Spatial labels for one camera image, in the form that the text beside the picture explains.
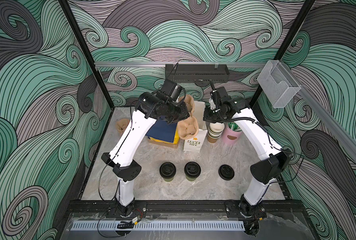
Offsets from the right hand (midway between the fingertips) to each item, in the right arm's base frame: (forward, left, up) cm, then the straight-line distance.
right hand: (205, 118), depth 79 cm
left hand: (-8, +9, +11) cm, 17 cm away
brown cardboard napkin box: (-3, +24, -23) cm, 33 cm away
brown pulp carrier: (-11, +10, +5) cm, 15 cm away
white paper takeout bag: (-7, +3, -15) cm, 17 cm away
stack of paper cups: (-1, -8, -12) cm, 14 cm away
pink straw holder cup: (0, -19, -18) cm, 26 cm away
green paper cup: (-25, +20, -24) cm, 40 cm away
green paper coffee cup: (-25, +7, -24) cm, 35 cm away
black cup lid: (-23, +20, -14) cm, 34 cm away
